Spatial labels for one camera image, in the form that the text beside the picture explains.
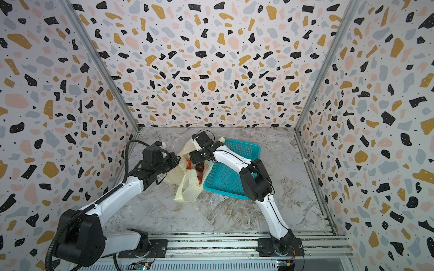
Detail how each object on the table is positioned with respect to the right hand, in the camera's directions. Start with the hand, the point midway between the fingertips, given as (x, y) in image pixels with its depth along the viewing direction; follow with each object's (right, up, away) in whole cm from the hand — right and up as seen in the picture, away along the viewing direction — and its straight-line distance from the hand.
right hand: (192, 152), depth 94 cm
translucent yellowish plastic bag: (+1, -17, -14) cm, 22 cm away
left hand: (-4, 0, -10) cm, 11 cm away
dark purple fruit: (+4, -9, +1) cm, 9 cm away
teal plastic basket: (+18, -16, +3) cm, 24 cm away
